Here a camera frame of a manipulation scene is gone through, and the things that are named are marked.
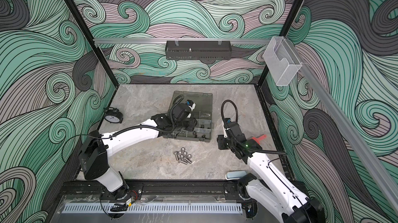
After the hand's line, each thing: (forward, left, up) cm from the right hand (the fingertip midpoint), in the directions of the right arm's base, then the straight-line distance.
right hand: (220, 139), depth 80 cm
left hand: (+8, +13, +6) cm, 16 cm away
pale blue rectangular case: (-16, -7, -7) cm, 18 cm away
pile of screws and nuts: (-6, +21, -9) cm, 24 cm away
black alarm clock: (+16, +64, -2) cm, 66 cm away
